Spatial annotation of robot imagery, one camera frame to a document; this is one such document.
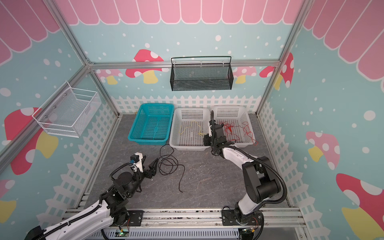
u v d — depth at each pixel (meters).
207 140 0.83
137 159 0.66
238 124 1.13
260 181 0.45
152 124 1.13
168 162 0.94
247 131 0.99
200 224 0.74
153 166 0.71
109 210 0.57
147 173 0.70
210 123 0.83
